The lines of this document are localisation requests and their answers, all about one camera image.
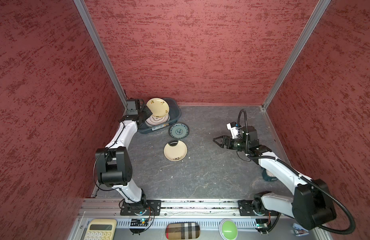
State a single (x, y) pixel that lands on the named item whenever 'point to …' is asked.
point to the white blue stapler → (299, 230)
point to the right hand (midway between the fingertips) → (216, 143)
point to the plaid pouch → (180, 231)
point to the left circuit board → (139, 222)
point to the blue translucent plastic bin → (174, 112)
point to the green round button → (228, 229)
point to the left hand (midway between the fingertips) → (150, 113)
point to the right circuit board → (261, 223)
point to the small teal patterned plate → (179, 130)
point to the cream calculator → (101, 229)
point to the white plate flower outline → (153, 120)
